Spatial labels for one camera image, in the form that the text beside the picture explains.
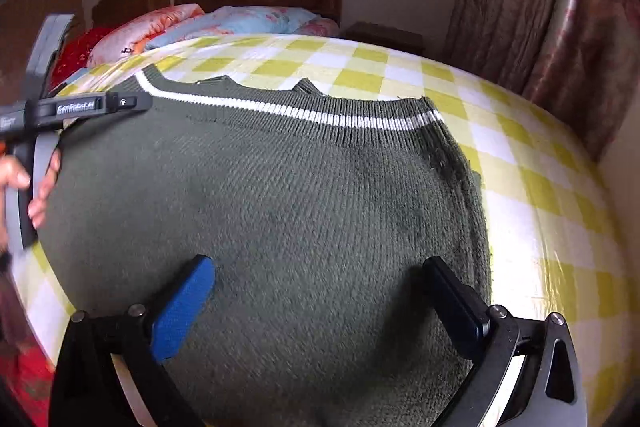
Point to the floral curtain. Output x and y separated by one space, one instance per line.
550 17

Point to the wooden wardrobe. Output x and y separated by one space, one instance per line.
30 37

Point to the green knit sweater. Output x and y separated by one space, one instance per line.
275 217

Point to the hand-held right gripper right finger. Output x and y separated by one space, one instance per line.
455 307

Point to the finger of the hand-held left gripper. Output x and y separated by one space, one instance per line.
130 102

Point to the light blue floral quilt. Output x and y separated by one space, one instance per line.
240 24

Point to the person's left hand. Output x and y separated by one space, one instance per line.
44 199

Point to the yellow checked bed sheet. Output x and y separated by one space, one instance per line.
525 187

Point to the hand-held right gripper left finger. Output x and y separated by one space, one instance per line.
185 307

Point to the dark wooden nightstand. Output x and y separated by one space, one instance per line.
385 37

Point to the red floral blanket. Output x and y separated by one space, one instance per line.
77 54

